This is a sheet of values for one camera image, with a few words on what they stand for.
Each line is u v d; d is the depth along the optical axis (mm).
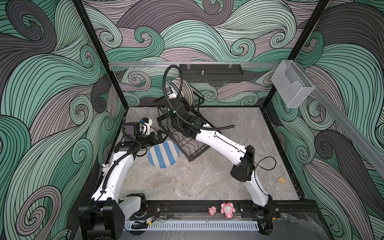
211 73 959
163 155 926
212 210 713
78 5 702
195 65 925
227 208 712
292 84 796
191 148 952
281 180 816
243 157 488
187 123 526
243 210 725
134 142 590
